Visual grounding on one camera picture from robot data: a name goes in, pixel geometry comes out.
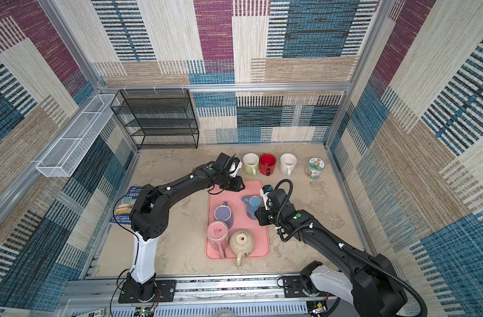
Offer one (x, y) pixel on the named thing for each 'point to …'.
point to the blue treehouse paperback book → (123, 212)
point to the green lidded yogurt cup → (316, 165)
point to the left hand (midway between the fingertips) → (244, 184)
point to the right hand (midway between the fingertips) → (258, 216)
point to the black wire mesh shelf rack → (158, 118)
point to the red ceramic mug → (266, 164)
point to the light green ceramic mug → (251, 162)
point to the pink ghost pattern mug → (218, 237)
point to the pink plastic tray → (241, 220)
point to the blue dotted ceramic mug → (253, 203)
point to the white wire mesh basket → (64, 155)
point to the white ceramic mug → (288, 163)
